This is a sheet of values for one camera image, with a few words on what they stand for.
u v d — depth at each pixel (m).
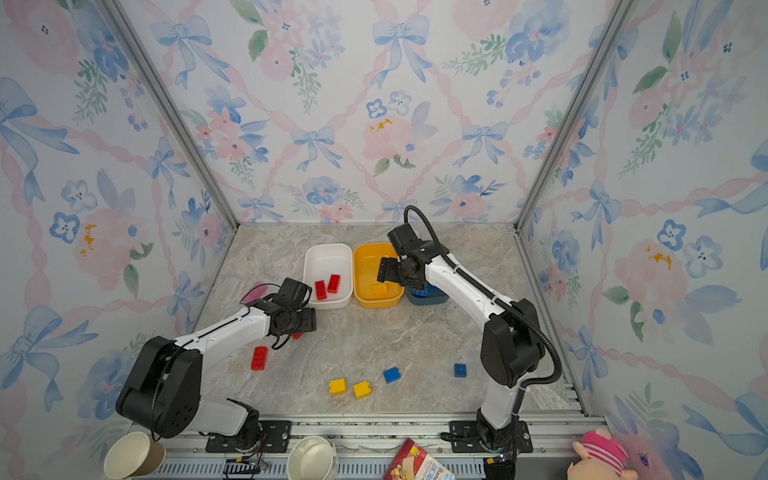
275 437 0.75
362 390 0.80
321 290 1.00
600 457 0.66
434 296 0.96
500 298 0.49
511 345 0.47
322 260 1.07
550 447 0.76
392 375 0.84
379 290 1.00
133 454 0.72
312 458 0.71
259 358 0.86
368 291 1.01
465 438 0.73
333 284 1.00
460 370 0.84
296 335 0.93
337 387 0.80
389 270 0.78
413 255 0.61
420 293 0.98
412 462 0.68
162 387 0.48
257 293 0.98
